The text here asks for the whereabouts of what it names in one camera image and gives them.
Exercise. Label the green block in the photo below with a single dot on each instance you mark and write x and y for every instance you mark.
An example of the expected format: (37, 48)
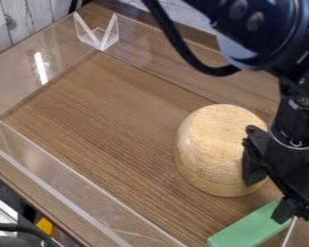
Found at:
(252, 230)

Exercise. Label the clear acrylic tray wall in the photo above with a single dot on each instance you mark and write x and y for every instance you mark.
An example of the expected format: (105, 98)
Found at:
(88, 123)

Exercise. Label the brown wooden bowl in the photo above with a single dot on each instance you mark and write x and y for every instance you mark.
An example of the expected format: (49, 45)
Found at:
(208, 149)

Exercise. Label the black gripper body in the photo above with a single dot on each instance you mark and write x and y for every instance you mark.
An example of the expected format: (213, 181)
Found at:
(287, 167)

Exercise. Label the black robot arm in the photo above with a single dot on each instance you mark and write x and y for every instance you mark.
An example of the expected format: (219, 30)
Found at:
(264, 35)

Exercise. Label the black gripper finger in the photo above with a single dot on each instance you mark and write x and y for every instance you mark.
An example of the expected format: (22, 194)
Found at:
(285, 210)
(253, 171)

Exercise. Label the clear acrylic corner bracket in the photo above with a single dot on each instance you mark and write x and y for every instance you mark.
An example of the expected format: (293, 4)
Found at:
(97, 38)

